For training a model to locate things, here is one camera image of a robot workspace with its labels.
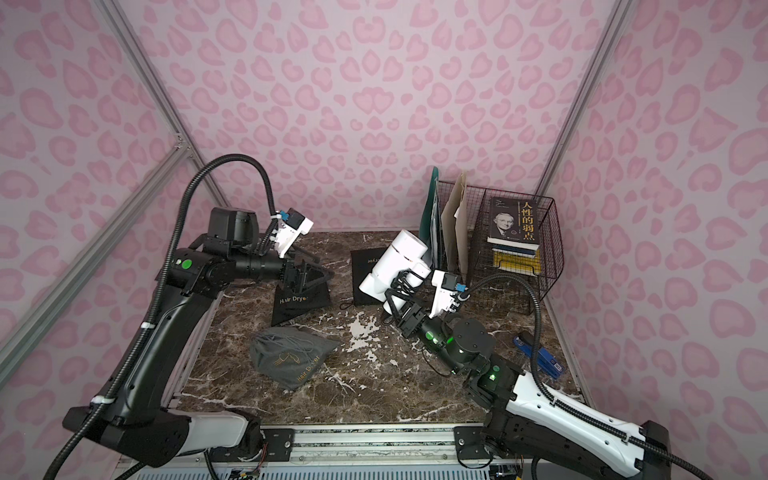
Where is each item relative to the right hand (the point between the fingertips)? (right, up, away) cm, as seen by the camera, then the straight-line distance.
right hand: (387, 297), depth 61 cm
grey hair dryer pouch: (-28, -19, +21) cm, 39 cm away
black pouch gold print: (-10, +6, +51) cm, 52 cm away
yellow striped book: (+41, +6, +29) cm, 50 cm away
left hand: (-13, +6, +3) cm, 15 cm away
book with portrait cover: (+38, +18, +31) cm, 53 cm away
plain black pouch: (-30, -7, +30) cm, 43 cm away
